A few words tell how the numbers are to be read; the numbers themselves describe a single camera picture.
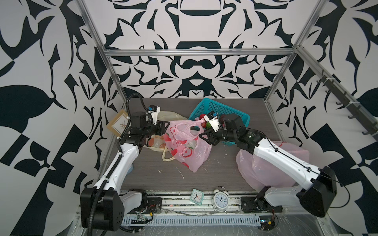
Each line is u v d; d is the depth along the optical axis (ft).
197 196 2.48
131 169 2.74
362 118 1.80
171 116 3.38
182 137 2.64
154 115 2.34
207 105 3.59
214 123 2.16
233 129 1.91
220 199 2.39
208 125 2.18
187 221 2.13
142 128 2.02
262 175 2.25
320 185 1.30
